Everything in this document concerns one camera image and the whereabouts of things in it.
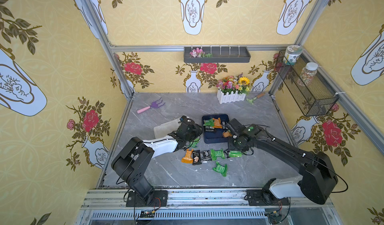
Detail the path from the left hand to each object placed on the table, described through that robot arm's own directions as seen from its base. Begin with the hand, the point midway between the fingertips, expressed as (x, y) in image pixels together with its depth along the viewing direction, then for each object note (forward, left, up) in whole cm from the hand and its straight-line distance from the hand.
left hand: (198, 127), depth 91 cm
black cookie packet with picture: (-17, +1, -7) cm, 19 cm away
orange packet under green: (+6, -13, -6) cm, 16 cm away
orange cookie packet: (-16, +7, -9) cm, 19 cm away
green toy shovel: (+28, -43, -8) cm, 52 cm away
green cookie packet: (-14, -10, -6) cm, 19 cm away
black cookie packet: (-16, -4, -6) cm, 17 cm away
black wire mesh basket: (+9, -63, +20) cm, 66 cm away
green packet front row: (-24, -13, -6) cm, 27 cm away
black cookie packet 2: (-13, -16, -7) cm, 22 cm away
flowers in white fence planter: (+28, -25, +5) cm, 38 cm away
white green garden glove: (+4, +22, -9) cm, 24 cm away
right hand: (-12, -19, 0) cm, 22 cm away
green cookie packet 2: (-7, +2, -7) cm, 11 cm away
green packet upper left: (+7, -8, -6) cm, 12 cm away
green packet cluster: (-18, -19, +1) cm, 26 cm away
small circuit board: (-42, +27, -11) cm, 51 cm away
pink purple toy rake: (+28, +32, -10) cm, 44 cm away
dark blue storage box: (-5, -12, -5) cm, 13 cm away
